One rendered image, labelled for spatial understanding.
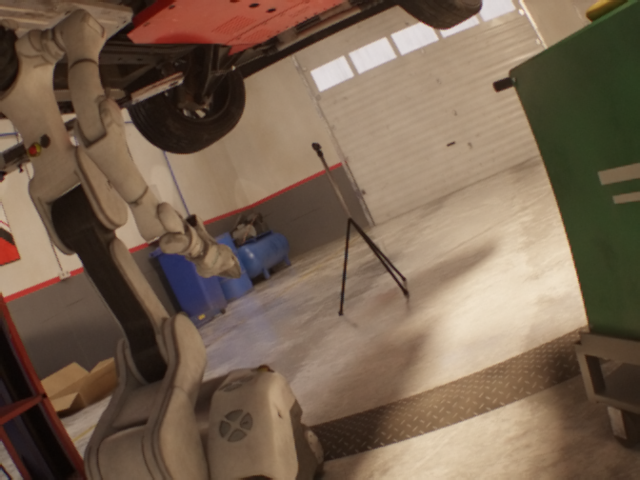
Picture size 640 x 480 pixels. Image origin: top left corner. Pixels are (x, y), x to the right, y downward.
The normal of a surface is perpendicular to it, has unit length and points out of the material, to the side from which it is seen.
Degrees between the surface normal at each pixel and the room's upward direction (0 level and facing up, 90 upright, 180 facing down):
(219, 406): 38
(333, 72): 90
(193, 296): 93
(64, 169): 95
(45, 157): 96
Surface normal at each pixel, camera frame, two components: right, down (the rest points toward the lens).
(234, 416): -0.41, -0.65
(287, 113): -0.30, 0.18
